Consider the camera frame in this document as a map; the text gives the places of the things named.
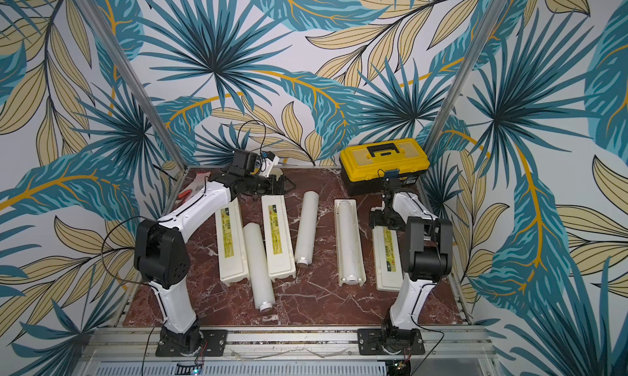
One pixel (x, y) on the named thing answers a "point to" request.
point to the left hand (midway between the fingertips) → (287, 188)
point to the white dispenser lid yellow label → (388, 269)
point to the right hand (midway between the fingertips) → (387, 226)
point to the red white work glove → (195, 185)
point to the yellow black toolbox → (362, 165)
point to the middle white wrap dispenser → (278, 237)
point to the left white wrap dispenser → (232, 261)
